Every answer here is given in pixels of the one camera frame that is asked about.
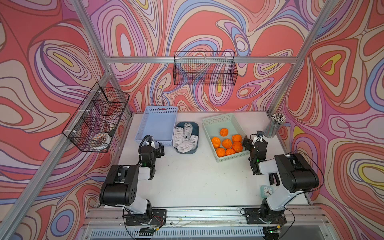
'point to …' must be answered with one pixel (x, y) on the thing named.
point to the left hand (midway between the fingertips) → (155, 144)
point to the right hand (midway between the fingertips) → (253, 140)
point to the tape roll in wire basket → (102, 140)
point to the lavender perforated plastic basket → (159, 122)
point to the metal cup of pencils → (277, 120)
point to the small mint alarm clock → (266, 191)
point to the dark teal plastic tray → (195, 130)
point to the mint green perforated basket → (212, 127)
